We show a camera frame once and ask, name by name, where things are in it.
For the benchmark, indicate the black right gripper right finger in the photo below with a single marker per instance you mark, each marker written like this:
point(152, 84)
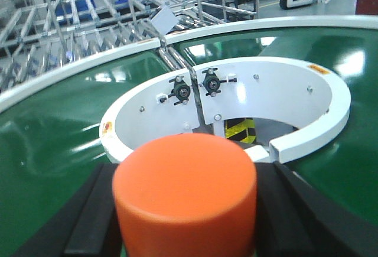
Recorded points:
point(301, 215)

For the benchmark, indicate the steel tube roller rack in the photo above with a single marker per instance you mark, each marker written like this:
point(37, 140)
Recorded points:
point(88, 23)

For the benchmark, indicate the orange cylinder capacitor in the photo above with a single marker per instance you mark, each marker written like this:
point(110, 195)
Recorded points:
point(186, 198)

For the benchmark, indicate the yellow black striped post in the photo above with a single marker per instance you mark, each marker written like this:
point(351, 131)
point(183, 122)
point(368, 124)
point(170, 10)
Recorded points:
point(239, 130)

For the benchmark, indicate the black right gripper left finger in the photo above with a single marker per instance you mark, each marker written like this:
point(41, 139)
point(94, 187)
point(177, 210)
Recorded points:
point(82, 218)

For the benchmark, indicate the round white green-belt conveyor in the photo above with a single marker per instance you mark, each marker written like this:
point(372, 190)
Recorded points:
point(295, 44)

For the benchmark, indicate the white control box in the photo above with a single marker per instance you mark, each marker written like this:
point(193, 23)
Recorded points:
point(163, 19)

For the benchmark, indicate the blue plastic bin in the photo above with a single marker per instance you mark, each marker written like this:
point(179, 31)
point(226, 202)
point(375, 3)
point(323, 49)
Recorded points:
point(81, 9)

